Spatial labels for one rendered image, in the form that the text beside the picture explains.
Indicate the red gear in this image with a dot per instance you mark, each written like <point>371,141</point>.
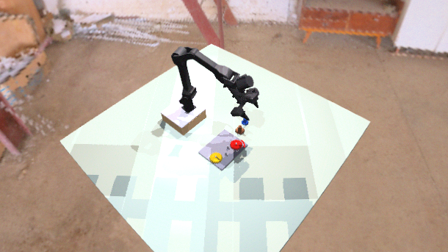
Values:
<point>234,146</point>

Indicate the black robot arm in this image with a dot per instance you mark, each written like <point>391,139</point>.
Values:
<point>221,72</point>

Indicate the brown gear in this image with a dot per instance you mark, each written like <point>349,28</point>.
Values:
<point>239,130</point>

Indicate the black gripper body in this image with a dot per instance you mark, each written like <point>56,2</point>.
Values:
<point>237,111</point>

